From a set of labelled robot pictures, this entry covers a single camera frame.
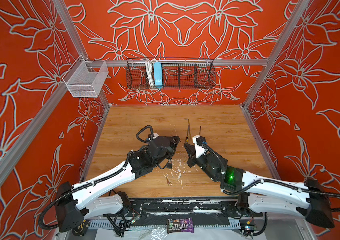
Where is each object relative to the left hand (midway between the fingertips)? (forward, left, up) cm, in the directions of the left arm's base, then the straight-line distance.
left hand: (181, 137), depth 69 cm
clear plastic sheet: (-36, +10, -27) cm, 46 cm away
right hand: (-3, 0, -2) cm, 4 cm away
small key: (-13, +6, -27) cm, 30 cm away
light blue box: (+40, +15, +6) cm, 43 cm away
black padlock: (-3, +6, -26) cm, 27 cm away
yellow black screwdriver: (+24, -15, -26) cm, 39 cm away
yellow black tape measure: (-36, +44, -24) cm, 61 cm away
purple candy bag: (-32, -1, -26) cm, 41 cm away
